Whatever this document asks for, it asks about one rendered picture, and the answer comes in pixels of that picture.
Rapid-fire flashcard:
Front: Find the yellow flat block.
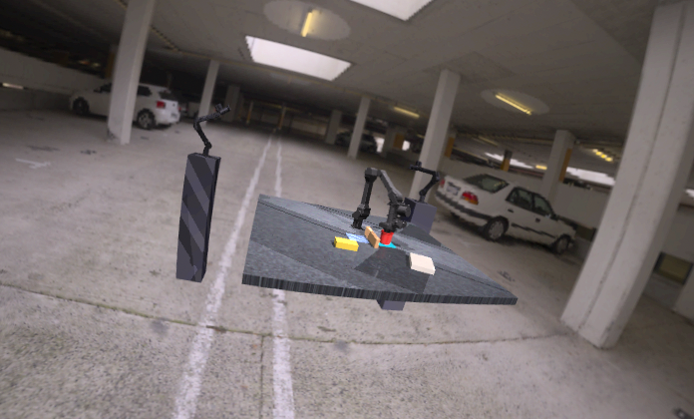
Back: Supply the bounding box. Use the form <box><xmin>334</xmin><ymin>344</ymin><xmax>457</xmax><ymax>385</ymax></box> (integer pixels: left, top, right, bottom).
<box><xmin>334</xmin><ymin>237</ymin><xmax>359</xmax><ymax>251</ymax></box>

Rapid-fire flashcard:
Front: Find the light wooden plank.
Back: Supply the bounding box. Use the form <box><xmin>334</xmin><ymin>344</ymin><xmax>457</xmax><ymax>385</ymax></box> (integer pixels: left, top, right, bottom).
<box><xmin>365</xmin><ymin>226</ymin><xmax>380</xmax><ymax>248</ymax></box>

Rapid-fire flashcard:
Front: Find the red cup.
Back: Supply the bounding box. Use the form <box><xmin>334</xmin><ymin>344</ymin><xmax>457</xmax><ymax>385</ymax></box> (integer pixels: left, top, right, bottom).
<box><xmin>380</xmin><ymin>230</ymin><xmax>393</xmax><ymax>245</ymax></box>

